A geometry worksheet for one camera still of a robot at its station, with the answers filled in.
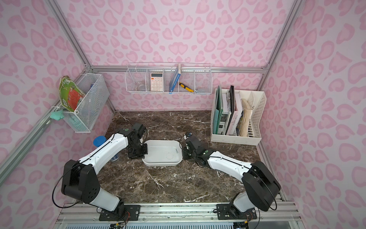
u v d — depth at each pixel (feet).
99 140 2.62
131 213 2.39
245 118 2.96
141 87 3.10
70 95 2.41
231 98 2.86
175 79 2.87
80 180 1.41
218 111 2.58
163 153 3.18
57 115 2.05
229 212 2.10
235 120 2.95
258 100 3.28
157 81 3.12
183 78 3.37
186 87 3.21
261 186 1.39
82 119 2.36
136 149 2.31
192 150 2.11
